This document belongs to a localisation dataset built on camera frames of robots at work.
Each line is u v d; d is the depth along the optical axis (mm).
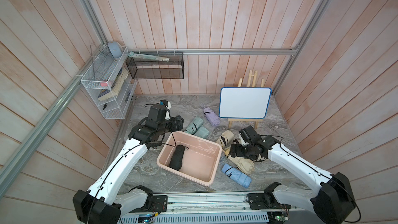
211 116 1060
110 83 715
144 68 1054
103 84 727
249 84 870
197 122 1010
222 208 730
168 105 682
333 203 395
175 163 839
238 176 786
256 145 597
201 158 875
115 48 819
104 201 377
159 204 727
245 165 799
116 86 795
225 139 925
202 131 977
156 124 544
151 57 908
